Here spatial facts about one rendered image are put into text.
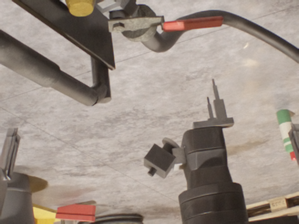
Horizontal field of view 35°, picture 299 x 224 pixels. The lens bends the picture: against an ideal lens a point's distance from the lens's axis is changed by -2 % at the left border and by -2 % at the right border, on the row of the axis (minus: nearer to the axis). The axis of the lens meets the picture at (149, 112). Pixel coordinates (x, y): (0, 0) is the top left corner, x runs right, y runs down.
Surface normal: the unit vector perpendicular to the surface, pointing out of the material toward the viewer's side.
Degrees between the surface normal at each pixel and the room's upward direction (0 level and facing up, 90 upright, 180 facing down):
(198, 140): 90
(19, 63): 26
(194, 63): 0
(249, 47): 0
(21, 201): 95
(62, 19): 90
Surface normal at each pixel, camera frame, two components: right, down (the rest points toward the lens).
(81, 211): -0.36, -0.33
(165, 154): 0.02, -0.40
